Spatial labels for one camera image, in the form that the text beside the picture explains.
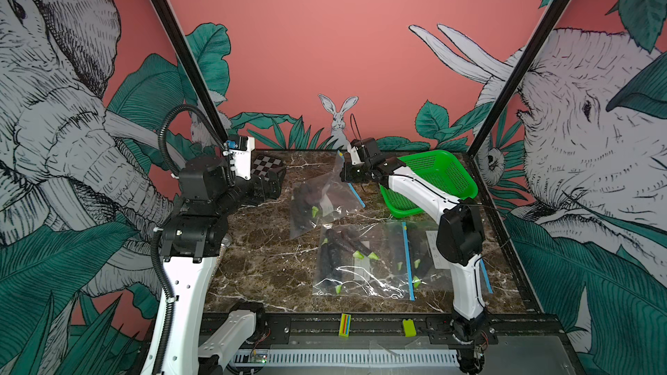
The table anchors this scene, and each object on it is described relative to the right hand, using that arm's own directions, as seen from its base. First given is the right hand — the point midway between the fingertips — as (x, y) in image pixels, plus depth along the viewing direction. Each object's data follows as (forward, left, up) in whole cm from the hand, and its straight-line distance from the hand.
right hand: (337, 170), depth 90 cm
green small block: (-45, -22, -19) cm, 54 cm away
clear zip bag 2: (-3, +6, -13) cm, 15 cm away
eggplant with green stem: (-6, +13, -14) cm, 20 cm away
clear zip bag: (-25, -10, -19) cm, 33 cm away
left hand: (-17, +15, +22) cm, 32 cm away
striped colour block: (-45, -3, -16) cm, 48 cm away
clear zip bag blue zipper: (-31, -31, -19) cm, 48 cm away
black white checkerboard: (+15, +33, -14) cm, 39 cm away
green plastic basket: (+15, -46, -16) cm, 51 cm away
